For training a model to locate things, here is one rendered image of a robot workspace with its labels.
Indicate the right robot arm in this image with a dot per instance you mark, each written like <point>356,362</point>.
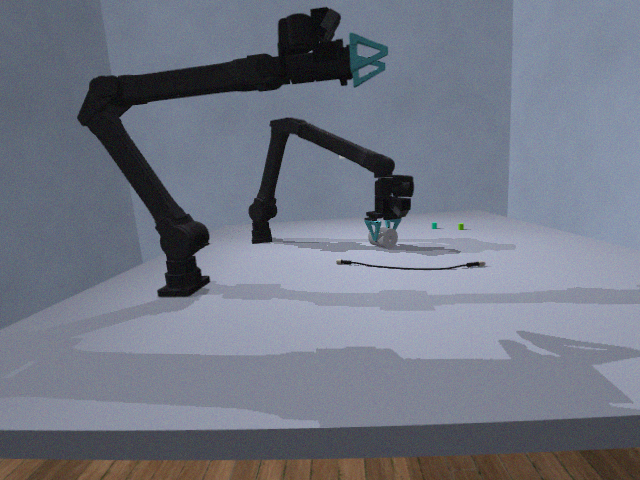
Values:
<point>260,72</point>

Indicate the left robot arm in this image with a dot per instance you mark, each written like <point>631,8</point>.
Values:
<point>265,204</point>

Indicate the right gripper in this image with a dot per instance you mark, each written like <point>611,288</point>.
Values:
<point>328,70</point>

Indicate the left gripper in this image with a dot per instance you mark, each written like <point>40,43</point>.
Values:
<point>388,217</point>

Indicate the white cylinder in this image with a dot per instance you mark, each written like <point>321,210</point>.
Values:
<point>384,235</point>

